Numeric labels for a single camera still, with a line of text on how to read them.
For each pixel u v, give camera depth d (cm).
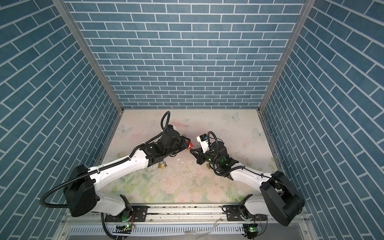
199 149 74
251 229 71
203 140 72
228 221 72
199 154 71
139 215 74
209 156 71
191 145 79
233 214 74
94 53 89
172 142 61
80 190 41
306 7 71
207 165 91
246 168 56
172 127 75
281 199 42
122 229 72
